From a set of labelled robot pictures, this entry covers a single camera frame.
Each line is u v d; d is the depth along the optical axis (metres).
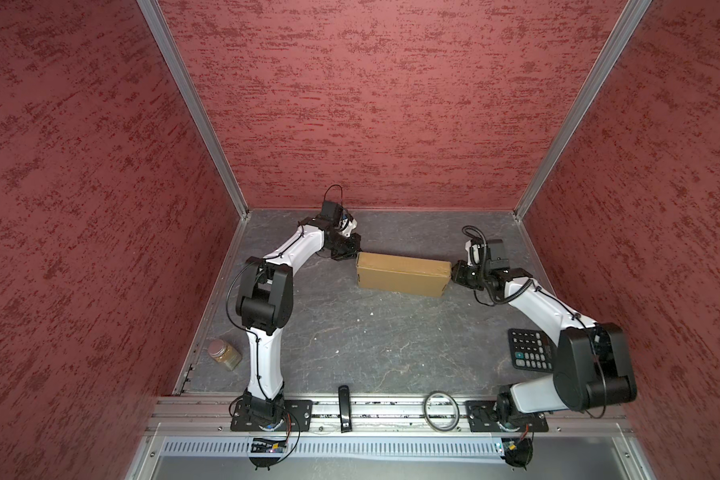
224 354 0.75
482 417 0.73
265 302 0.54
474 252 0.73
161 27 0.73
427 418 0.74
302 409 0.76
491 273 0.68
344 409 0.73
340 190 1.12
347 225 0.85
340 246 0.85
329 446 0.71
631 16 0.71
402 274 0.84
